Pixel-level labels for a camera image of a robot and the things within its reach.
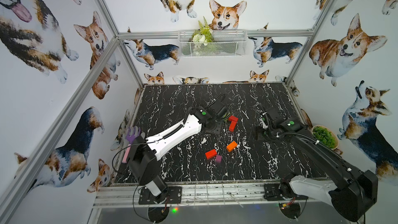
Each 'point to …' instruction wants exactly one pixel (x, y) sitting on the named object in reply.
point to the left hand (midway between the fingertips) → (218, 126)
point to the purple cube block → (218, 158)
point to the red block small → (232, 118)
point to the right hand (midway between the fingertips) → (257, 135)
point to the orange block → (231, 146)
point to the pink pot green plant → (323, 135)
